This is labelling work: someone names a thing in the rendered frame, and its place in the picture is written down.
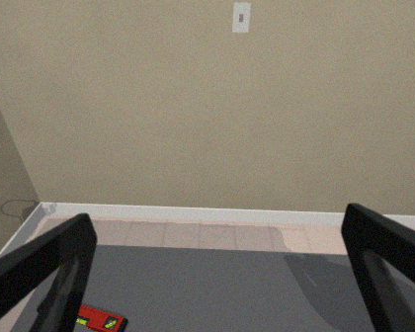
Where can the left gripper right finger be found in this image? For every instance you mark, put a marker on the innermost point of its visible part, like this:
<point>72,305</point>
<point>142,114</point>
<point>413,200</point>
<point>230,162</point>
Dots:
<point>368,237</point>

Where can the red spirit level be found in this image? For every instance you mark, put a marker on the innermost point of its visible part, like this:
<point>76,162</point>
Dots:
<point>100,321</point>

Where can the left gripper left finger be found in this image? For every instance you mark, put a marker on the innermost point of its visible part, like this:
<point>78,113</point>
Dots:
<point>70,245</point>

